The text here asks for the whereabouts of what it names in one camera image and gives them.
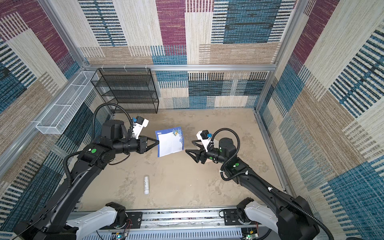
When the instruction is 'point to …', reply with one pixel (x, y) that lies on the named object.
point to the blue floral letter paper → (171, 141)
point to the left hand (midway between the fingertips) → (158, 140)
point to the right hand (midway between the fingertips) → (190, 148)
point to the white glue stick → (146, 185)
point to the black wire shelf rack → (128, 90)
